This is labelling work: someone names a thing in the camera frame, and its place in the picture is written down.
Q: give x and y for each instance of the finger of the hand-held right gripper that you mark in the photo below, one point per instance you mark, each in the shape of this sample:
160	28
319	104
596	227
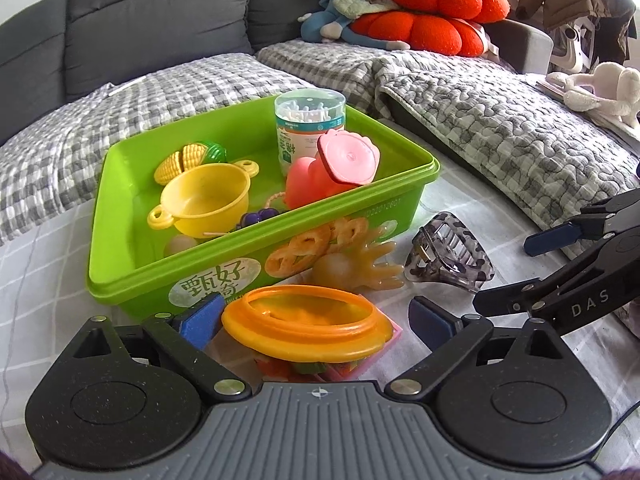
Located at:
505	300
550	240

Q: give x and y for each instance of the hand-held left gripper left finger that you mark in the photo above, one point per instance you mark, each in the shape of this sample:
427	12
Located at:
202	320

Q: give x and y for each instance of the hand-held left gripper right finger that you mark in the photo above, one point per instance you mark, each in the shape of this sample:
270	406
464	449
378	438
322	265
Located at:
430	317

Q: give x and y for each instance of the orange round plastic lid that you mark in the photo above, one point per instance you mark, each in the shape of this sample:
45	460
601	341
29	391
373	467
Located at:
240	325

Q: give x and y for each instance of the grey spotted hair claw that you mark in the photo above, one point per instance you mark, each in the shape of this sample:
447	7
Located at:
470	260

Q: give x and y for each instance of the amber hand-shaped hair clip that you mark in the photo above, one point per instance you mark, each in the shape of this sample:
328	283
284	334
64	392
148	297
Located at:
340	267

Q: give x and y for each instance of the green plastic box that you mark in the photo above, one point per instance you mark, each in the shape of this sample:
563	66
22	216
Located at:
130	240

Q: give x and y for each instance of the purple toy grapes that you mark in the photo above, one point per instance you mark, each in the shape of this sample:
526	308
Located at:
250	218

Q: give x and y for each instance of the yellow toy pot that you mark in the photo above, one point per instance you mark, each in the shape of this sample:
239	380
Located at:
200	205

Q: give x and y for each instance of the yellow toy corn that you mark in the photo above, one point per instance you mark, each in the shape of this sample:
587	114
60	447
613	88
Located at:
175	165

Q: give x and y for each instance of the green toy vegetable piece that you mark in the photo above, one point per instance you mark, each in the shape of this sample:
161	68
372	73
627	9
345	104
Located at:
215	152

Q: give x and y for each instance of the pink pig toy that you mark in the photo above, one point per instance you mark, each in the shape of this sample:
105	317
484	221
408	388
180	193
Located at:
310	180

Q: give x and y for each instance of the clear cotton swab jar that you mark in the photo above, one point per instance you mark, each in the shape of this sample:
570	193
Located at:
300	135

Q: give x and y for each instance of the cream round toy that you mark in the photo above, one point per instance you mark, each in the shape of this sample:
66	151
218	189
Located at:
180	246

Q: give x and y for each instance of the grey patterned quilt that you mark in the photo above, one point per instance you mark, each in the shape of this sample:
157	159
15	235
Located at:
500	125

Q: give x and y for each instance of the white plush rabbit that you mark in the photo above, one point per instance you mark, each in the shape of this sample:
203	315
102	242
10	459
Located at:
610	90

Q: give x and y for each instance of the white and blue iron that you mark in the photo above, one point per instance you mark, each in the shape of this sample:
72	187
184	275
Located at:
572	47

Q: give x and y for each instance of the grey gingham sofa cover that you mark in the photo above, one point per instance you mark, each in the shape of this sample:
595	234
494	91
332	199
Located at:
75	135

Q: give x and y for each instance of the dark grey sofa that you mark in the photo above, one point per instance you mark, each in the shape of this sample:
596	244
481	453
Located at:
150	10

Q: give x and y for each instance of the blue plush toy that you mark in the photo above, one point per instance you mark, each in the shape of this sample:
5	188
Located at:
320	22

